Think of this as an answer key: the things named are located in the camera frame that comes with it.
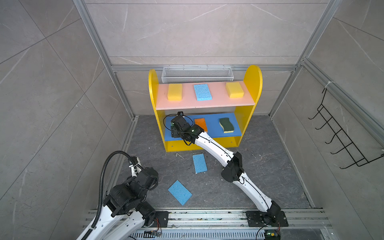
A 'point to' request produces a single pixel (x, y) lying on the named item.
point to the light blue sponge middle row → (199, 163)
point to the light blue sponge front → (180, 192)
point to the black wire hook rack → (357, 156)
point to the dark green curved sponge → (227, 126)
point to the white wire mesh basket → (196, 74)
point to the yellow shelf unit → (222, 108)
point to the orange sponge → (201, 123)
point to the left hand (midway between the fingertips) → (147, 169)
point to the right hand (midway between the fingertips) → (176, 128)
